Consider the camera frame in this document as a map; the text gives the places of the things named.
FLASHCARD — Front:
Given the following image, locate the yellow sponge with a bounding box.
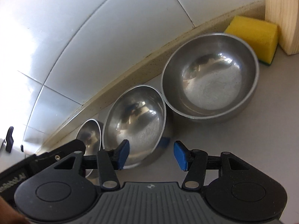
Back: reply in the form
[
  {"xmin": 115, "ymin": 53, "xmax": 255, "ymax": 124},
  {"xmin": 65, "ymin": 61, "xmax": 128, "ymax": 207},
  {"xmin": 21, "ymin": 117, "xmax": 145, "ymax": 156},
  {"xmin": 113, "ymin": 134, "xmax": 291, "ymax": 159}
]
[{"xmin": 224, "ymin": 15, "xmax": 279, "ymax": 66}]

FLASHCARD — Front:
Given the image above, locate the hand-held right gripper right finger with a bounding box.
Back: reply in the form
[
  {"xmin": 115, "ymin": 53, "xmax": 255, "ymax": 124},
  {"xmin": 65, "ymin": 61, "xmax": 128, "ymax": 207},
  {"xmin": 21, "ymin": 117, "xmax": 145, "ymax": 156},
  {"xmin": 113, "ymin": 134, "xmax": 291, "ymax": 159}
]
[{"xmin": 173, "ymin": 141, "xmax": 246, "ymax": 190}]

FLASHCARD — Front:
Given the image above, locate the person's left forearm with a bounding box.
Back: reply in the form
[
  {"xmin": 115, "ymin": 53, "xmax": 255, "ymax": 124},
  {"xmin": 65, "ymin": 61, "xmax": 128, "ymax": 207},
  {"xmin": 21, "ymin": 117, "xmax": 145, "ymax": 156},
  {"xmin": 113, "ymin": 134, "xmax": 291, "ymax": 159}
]
[{"xmin": 0, "ymin": 197, "xmax": 26, "ymax": 224}]

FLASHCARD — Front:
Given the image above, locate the wooden knife block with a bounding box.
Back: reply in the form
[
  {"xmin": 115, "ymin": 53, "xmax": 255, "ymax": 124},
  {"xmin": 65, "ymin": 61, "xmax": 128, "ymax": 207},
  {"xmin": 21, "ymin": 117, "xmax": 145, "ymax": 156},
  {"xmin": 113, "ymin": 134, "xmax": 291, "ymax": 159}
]
[{"xmin": 264, "ymin": 0, "xmax": 299, "ymax": 56}]

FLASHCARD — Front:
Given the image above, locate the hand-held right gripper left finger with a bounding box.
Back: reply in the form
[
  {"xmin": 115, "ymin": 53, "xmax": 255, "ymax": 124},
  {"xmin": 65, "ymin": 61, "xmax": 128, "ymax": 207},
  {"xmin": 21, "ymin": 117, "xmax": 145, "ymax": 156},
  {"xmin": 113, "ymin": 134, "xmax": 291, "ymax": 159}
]
[{"xmin": 54, "ymin": 139, "xmax": 130, "ymax": 190}]

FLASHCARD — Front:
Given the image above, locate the stainless steel bowl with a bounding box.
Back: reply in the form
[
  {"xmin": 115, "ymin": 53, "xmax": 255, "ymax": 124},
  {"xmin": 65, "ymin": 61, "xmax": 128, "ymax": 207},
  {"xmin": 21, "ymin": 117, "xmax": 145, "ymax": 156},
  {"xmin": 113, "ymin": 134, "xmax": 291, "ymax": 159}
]
[
  {"xmin": 101, "ymin": 85, "xmax": 173, "ymax": 168},
  {"xmin": 161, "ymin": 33, "xmax": 260, "ymax": 123},
  {"xmin": 75, "ymin": 119, "xmax": 104, "ymax": 178}
]

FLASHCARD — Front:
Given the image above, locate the grey counter mat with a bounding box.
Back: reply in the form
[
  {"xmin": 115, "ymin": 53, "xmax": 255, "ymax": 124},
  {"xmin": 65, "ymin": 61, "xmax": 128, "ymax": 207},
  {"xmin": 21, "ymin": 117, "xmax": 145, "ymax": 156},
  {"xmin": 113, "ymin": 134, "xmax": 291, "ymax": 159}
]
[{"xmin": 87, "ymin": 48, "xmax": 299, "ymax": 217}]

